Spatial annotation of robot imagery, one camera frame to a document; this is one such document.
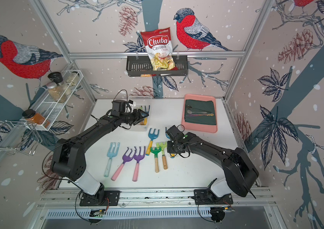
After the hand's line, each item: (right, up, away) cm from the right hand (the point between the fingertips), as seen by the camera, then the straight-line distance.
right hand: (169, 148), depth 85 cm
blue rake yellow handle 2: (-12, +5, +12) cm, 17 cm away
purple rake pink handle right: (-20, -7, +3) cm, 22 cm away
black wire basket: (-19, +53, +10) cm, 57 cm away
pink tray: (+24, +21, +25) cm, 41 cm away
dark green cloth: (+29, +28, +33) cm, 51 cm away
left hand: (-13, +21, 0) cm, 24 cm away
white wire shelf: (-58, +20, -21) cm, 65 cm away
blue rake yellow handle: (+1, -4, -2) cm, 5 cm away
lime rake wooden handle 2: (-4, -1, +7) cm, 8 cm away
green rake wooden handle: (-9, -3, +5) cm, 10 cm away
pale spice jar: (-59, +42, -1) cm, 72 cm away
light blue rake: (-38, -5, +4) cm, 39 cm away
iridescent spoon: (+33, +20, +25) cm, 46 cm away
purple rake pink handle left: (-28, -7, +3) cm, 29 cm away
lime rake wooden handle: (-20, +14, +16) cm, 29 cm away
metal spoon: (+17, +26, +29) cm, 42 cm away
